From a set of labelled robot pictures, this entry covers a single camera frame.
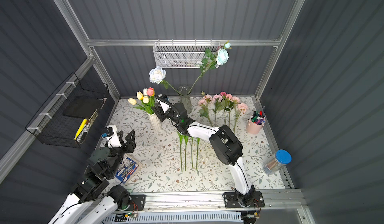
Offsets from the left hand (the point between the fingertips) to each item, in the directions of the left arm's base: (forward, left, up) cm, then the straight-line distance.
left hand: (128, 133), depth 66 cm
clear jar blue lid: (-9, -70, -9) cm, 71 cm away
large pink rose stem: (+43, -61, -23) cm, 78 cm away
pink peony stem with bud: (+41, -37, -25) cm, 61 cm away
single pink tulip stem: (+13, -28, -28) cm, 42 cm away
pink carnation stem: (+46, -48, -25) cm, 71 cm away
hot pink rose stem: (+41, -52, -25) cm, 71 cm away
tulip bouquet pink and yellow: (+21, -4, 0) cm, 22 cm away
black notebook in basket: (+15, +28, +1) cm, 32 cm away
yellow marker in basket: (+5, +25, -2) cm, 26 cm away
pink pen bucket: (+17, -68, -24) cm, 74 cm away
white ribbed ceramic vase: (+19, -5, -17) cm, 26 cm away
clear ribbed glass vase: (+38, -23, -10) cm, 46 cm away
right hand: (+20, -8, -3) cm, 21 cm away
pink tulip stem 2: (+11, -32, -28) cm, 44 cm away
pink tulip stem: (+13, -21, -28) cm, 37 cm away
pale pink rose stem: (+36, -65, -25) cm, 78 cm away
